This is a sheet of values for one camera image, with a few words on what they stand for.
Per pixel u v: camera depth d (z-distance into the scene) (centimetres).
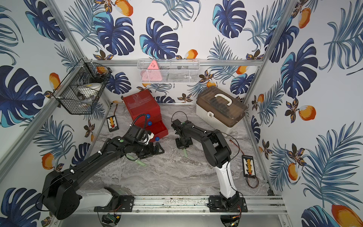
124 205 74
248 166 86
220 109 91
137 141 66
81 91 82
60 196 40
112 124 106
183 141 89
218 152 55
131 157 66
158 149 73
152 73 90
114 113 116
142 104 93
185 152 92
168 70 92
